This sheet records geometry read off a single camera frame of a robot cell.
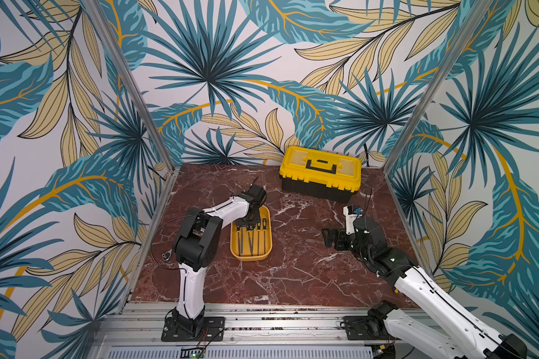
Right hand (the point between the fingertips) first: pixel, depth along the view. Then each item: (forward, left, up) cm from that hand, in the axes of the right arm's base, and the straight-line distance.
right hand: (333, 229), depth 79 cm
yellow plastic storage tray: (+3, +31, -17) cm, 35 cm away
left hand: (+13, +31, -15) cm, 37 cm away
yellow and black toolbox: (+28, 0, -1) cm, 28 cm away
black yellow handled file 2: (+13, +25, -15) cm, 31 cm away
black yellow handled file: (+9, +36, -15) cm, 40 cm away
